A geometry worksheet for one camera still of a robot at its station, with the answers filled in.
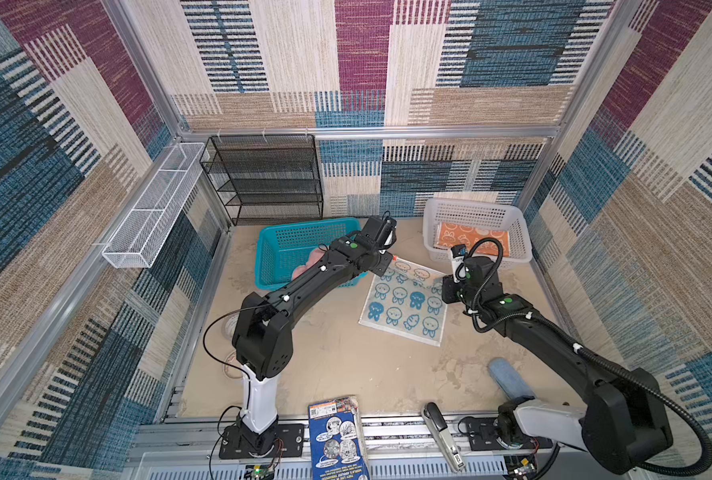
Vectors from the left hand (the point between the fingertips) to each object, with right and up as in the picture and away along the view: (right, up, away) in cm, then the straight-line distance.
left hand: (379, 251), depth 88 cm
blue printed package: (-11, -44, -16) cm, 48 cm away
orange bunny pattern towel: (+35, +6, +27) cm, 45 cm away
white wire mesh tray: (-58, +6, -15) cm, 60 cm away
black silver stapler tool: (+13, -41, -16) cm, 46 cm away
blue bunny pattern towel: (+10, -16, +11) cm, 22 cm away
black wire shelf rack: (-39, +26, +21) cm, 51 cm away
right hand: (+19, -9, -2) cm, 21 cm away
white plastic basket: (+32, +15, +28) cm, 45 cm away
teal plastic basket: (-34, +1, +24) cm, 42 cm away
